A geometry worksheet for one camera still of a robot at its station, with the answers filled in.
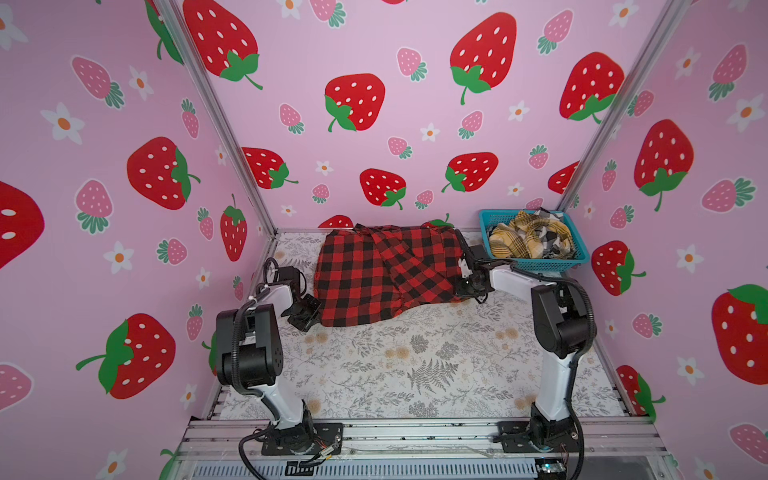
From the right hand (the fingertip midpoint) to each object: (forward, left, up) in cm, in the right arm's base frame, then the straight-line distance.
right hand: (457, 289), depth 102 cm
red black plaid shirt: (+3, +33, 0) cm, 33 cm away
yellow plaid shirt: (+18, -19, +9) cm, 28 cm away
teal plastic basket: (+19, -28, +8) cm, 35 cm away
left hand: (-15, +44, +1) cm, 47 cm away
